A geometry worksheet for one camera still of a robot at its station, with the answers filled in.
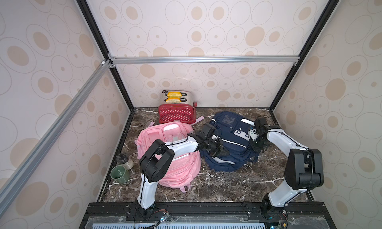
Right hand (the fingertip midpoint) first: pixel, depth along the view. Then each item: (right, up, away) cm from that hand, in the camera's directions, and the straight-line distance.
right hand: (256, 147), depth 91 cm
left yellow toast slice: (-52, +35, +11) cm, 64 cm away
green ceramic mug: (-82, -14, -6) cm, 83 cm away
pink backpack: (-44, -10, -8) cm, 45 cm away
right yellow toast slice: (-52, +30, +6) cm, 61 cm away
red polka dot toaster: (-45, +23, +9) cm, 51 cm away
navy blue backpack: (-11, +11, +9) cm, 18 cm away
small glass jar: (-77, -5, -10) cm, 78 cm away
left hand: (-18, -1, -12) cm, 21 cm away
